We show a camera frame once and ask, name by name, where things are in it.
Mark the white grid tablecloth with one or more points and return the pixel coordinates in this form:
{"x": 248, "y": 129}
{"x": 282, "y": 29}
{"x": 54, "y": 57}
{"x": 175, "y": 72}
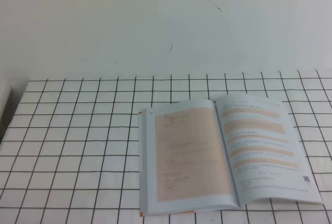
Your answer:
{"x": 71, "y": 151}

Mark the ROS2 textbook white orange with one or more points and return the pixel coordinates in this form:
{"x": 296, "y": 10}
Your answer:
{"x": 210, "y": 155}

